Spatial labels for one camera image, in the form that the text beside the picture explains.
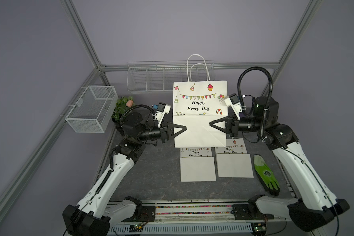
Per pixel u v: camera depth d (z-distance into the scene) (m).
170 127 0.55
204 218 0.74
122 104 0.89
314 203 0.38
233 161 0.92
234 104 0.50
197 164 0.89
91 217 0.37
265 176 0.85
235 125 0.49
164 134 0.52
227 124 0.52
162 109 0.53
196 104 0.55
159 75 1.02
